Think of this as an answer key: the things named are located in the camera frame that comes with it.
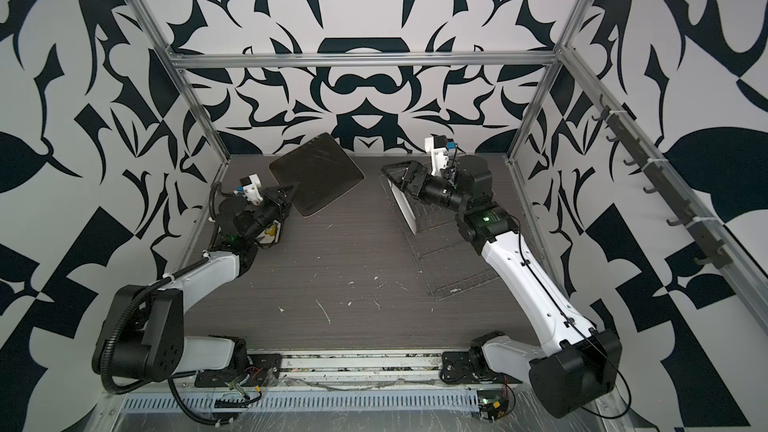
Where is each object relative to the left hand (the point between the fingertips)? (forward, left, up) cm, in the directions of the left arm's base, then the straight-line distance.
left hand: (298, 176), depth 80 cm
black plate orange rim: (+6, -5, -4) cm, 9 cm away
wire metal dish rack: (-12, -42, -27) cm, 51 cm away
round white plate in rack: (-2, -29, -12) cm, 31 cm away
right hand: (-10, -24, +11) cm, 28 cm away
